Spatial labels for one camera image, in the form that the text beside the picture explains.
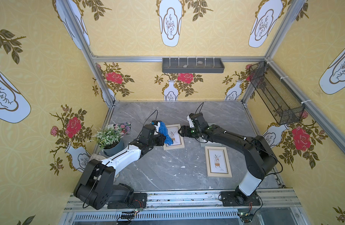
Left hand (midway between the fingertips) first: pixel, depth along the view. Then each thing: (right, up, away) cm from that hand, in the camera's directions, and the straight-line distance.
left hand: (167, 137), depth 88 cm
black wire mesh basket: (+69, +27, 0) cm, 74 cm away
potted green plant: (-32, +1, -10) cm, 34 cm away
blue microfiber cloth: (-3, +5, -2) cm, 6 cm away
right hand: (+9, +2, +1) cm, 10 cm away
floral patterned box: (-33, +5, +15) cm, 36 cm away
